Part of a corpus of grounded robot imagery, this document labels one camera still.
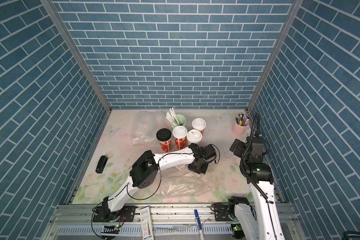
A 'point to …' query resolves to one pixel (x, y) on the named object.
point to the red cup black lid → (164, 136)
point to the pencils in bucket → (240, 119)
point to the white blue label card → (146, 223)
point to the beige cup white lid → (194, 136)
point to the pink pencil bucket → (237, 130)
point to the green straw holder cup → (181, 120)
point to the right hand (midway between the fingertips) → (245, 145)
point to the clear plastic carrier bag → (182, 181)
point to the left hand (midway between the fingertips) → (205, 175)
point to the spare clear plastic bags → (146, 125)
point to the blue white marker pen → (202, 237)
